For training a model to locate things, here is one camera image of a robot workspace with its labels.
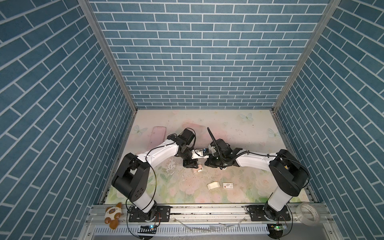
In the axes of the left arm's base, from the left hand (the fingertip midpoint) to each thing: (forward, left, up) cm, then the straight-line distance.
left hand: (196, 161), depth 85 cm
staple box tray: (-11, -9, -6) cm, 16 cm away
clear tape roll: (-26, -57, -7) cm, 63 cm away
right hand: (+1, -4, -2) cm, 5 cm away
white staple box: (-12, -18, -6) cm, 22 cm away
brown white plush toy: (-25, +41, -4) cm, 48 cm away
